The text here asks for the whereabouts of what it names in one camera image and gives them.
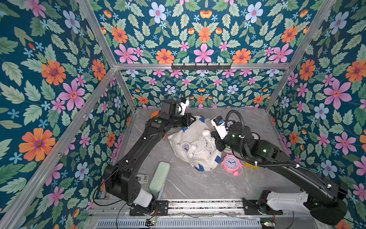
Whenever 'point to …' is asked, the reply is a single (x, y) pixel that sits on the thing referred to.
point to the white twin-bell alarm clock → (207, 141)
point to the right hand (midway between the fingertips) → (215, 128)
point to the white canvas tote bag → (185, 143)
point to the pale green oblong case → (159, 177)
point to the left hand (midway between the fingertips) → (197, 118)
